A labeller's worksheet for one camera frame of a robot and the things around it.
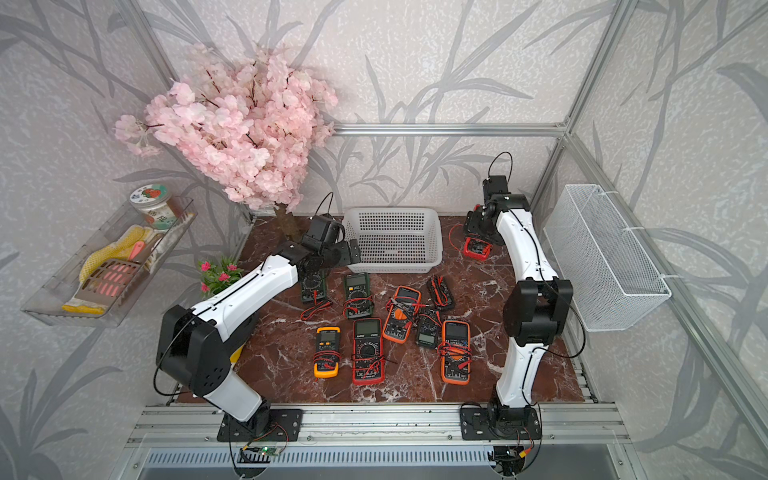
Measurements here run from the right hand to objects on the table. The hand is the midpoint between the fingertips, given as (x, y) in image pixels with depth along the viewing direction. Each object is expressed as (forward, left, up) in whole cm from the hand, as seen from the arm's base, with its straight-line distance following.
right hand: (476, 229), depth 91 cm
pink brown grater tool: (-28, +83, +17) cm, 89 cm away
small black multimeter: (-26, +16, -16) cm, 34 cm away
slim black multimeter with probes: (-13, +11, -16) cm, 23 cm away
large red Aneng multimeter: (-31, +33, -16) cm, 48 cm away
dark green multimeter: (-15, +37, -16) cm, 43 cm away
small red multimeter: (-8, +2, 0) cm, 8 cm away
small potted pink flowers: (-13, +78, -5) cm, 79 cm away
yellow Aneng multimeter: (-33, +44, -15) cm, 57 cm away
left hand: (-8, +38, -1) cm, 39 cm away
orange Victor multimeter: (-19, +23, -14) cm, 33 cm away
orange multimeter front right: (-32, +8, -16) cm, 36 cm away
